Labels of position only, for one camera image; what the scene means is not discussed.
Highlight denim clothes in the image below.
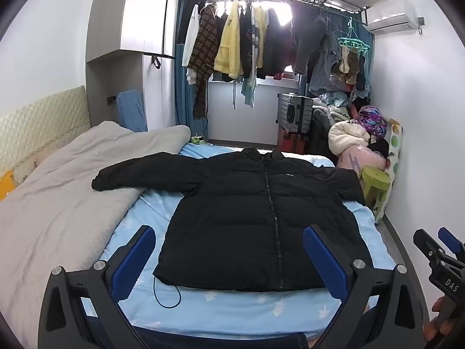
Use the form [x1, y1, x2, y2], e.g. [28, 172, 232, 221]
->
[309, 33, 345, 94]

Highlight blue curtain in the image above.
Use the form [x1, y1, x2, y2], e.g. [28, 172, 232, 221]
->
[175, 0, 209, 141]
[358, 10, 375, 97]

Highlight black hanging clothes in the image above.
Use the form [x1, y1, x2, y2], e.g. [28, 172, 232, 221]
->
[238, 3, 296, 81]

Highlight grey suitcase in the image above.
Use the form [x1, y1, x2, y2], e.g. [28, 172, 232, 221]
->
[275, 92, 315, 133]

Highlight white hanging garment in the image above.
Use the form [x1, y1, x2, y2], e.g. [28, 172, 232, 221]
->
[182, 3, 201, 69]

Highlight black puffer jacket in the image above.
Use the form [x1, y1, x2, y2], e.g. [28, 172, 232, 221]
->
[91, 147, 375, 293]

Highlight yellow fleece jacket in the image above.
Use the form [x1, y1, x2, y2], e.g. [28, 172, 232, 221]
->
[214, 1, 245, 80]

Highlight white wardrobe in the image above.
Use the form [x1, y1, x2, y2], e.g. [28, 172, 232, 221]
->
[85, 0, 180, 132]

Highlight brown houndstooth coat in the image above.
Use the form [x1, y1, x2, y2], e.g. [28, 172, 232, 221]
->
[187, 3, 217, 120]

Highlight yellow plush toy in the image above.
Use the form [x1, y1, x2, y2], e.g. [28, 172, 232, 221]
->
[0, 170, 17, 202]

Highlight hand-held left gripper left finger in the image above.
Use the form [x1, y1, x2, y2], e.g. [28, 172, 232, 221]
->
[38, 225, 157, 349]

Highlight teal hanging garment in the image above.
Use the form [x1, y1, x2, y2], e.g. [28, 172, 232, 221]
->
[241, 76, 257, 108]

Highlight grey blanket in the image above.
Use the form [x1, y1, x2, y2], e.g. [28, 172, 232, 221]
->
[0, 121, 191, 346]

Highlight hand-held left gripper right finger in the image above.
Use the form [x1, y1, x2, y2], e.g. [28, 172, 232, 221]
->
[303, 225, 424, 349]

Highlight black cable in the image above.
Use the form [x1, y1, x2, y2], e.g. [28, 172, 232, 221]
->
[153, 275, 181, 308]

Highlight green plastic stool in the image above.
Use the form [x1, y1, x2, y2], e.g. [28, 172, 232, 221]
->
[358, 165, 391, 213]

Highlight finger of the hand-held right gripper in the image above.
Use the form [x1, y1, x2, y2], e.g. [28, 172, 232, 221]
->
[413, 228, 447, 262]
[437, 227, 465, 257]

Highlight white fluffy blanket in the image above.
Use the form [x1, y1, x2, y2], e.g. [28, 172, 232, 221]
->
[328, 120, 372, 155]

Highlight beige quilted headboard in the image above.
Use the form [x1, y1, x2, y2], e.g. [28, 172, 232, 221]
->
[0, 85, 88, 179]

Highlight red suitcase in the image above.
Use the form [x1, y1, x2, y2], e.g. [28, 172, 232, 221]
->
[278, 131, 310, 153]

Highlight green clip hanger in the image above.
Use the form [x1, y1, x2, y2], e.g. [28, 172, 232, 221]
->
[337, 17, 371, 57]

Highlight person's right hand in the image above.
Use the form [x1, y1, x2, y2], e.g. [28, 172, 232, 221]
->
[424, 296, 451, 349]

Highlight dotted cream board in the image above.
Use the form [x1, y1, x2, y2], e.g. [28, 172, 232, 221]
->
[372, 118, 403, 225]

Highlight light blue printed bed sheet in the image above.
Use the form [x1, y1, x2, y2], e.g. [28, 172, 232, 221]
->
[80, 142, 396, 339]

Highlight pink garment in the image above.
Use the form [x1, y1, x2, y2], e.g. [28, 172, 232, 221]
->
[336, 145, 386, 174]

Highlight white air conditioner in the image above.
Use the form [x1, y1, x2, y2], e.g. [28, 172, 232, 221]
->
[365, 0, 419, 36]

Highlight blue chair cover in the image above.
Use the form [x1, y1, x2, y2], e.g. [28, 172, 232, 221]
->
[117, 89, 148, 132]

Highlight purple patterned garment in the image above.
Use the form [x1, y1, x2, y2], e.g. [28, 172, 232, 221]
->
[358, 105, 388, 137]

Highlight black bag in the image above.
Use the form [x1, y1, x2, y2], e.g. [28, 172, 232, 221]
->
[309, 108, 337, 158]

